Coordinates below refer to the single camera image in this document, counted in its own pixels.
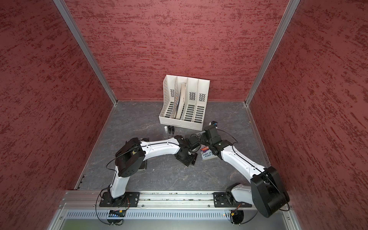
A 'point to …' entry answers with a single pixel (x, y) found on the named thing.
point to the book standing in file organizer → (178, 100)
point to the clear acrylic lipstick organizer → (178, 131)
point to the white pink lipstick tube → (166, 129)
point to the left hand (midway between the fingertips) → (185, 163)
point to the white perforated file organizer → (196, 98)
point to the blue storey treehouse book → (206, 153)
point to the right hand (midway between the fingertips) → (202, 139)
